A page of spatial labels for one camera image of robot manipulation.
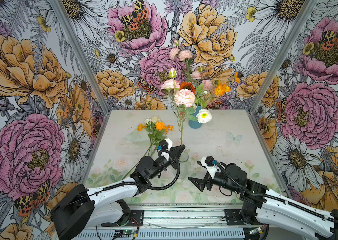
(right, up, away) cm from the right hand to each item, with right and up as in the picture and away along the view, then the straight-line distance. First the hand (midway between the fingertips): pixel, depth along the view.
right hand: (194, 175), depth 70 cm
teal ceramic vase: (+7, +24, +45) cm, 51 cm away
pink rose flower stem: (+11, +47, +21) cm, 53 cm away
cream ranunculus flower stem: (-24, +27, +41) cm, 55 cm away
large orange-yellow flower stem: (-22, +18, +38) cm, 47 cm away
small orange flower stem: (-33, +22, +38) cm, 55 cm away
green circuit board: (-31, -27, +1) cm, 41 cm away
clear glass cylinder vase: (-5, +5, +4) cm, 9 cm away
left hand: (-5, +12, +1) cm, 13 cm away
